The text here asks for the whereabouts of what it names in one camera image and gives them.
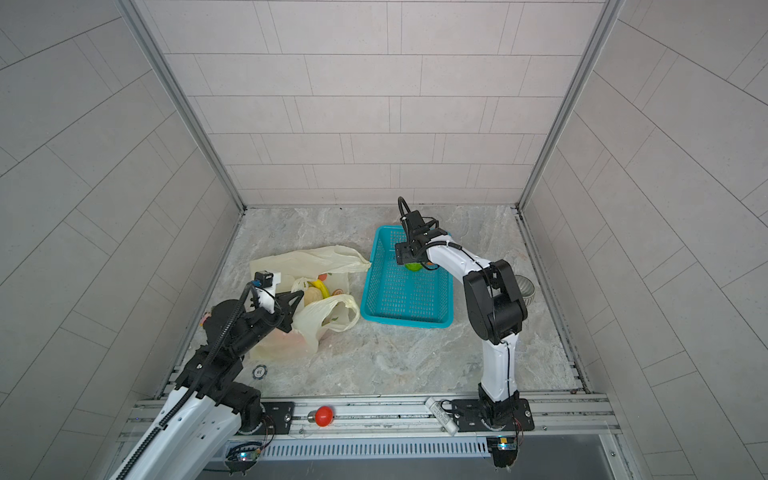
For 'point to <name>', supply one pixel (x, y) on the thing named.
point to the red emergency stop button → (323, 416)
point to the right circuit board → (504, 450)
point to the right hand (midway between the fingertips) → (410, 253)
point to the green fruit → (413, 266)
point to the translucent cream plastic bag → (311, 322)
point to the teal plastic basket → (397, 297)
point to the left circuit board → (242, 457)
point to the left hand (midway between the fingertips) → (309, 290)
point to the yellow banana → (323, 288)
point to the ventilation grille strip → (429, 448)
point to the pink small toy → (206, 315)
